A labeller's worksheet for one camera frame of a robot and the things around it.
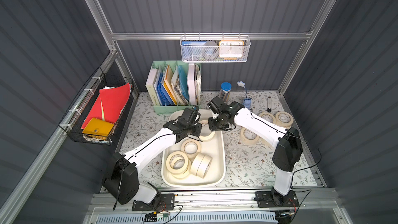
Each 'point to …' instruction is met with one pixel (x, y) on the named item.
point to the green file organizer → (174, 86)
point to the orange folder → (169, 83)
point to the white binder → (191, 81)
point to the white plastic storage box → (215, 148)
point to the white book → (150, 88)
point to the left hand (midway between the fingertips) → (197, 125)
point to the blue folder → (164, 97)
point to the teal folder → (183, 77)
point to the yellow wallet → (98, 127)
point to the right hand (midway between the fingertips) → (214, 126)
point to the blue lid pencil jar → (225, 87)
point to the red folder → (109, 105)
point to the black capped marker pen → (269, 104)
